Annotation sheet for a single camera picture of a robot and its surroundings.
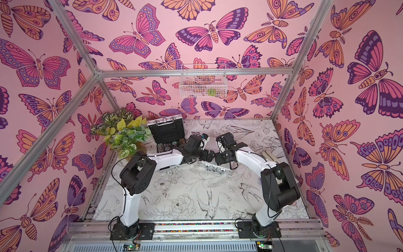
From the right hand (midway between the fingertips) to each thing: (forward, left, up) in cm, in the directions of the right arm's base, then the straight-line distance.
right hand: (222, 157), depth 92 cm
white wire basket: (+37, +12, +28) cm, 48 cm away
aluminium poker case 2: (-5, +5, -2) cm, 8 cm away
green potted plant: (0, +49, +21) cm, 53 cm away
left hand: (+4, +6, -1) cm, 7 cm away
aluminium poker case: (+14, +33, +6) cm, 36 cm away
